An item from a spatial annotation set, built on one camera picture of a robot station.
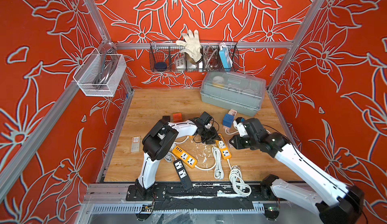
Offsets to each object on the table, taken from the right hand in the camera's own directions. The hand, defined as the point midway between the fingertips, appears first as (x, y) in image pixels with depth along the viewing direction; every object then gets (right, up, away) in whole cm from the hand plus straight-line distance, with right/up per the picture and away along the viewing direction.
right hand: (228, 141), depth 75 cm
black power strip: (-23, -18, +1) cm, 29 cm away
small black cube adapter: (-36, +9, +25) cm, 45 cm away
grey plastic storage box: (+13, +26, +19) cm, 34 cm away
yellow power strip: (-21, -11, +6) cm, 25 cm away
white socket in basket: (-26, +45, +19) cm, 55 cm away
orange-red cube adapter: (-29, +10, +22) cm, 37 cm away
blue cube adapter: (+4, +9, +16) cm, 19 cm away
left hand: (-2, -3, +13) cm, 13 cm away
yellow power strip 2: (0, -8, +8) cm, 12 cm away
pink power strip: (+9, +13, +24) cm, 29 cm away
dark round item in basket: (-40, +45, +24) cm, 65 cm away
